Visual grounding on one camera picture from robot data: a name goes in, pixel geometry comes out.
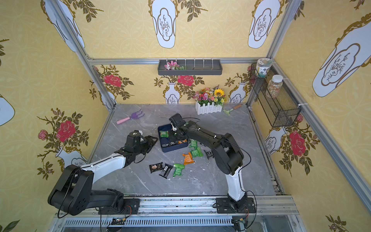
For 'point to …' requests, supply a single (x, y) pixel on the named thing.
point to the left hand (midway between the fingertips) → (153, 139)
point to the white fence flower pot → (206, 107)
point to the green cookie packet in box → (164, 134)
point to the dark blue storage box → (162, 140)
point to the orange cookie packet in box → (179, 142)
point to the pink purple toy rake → (135, 115)
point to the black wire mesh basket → (278, 102)
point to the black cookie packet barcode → (166, 170)
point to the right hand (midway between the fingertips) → (174, 133)
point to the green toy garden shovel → (227, 111)
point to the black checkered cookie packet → (209, 154)
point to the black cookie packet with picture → (156, 167)
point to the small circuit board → (118, 221)
